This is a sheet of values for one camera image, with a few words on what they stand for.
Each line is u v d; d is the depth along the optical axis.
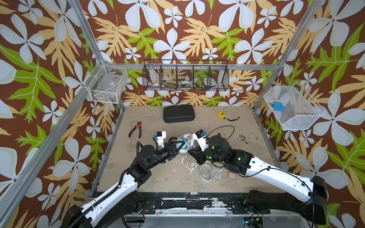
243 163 0.50
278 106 0.86
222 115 1.15
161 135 0.68
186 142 0.68
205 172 0.88
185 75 0.97
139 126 1.08
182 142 0.67
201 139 0.62
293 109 0.82
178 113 1.12
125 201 0.60
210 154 0.59
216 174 0.85
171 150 0.61
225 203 0.75
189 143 0.71
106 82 0.86
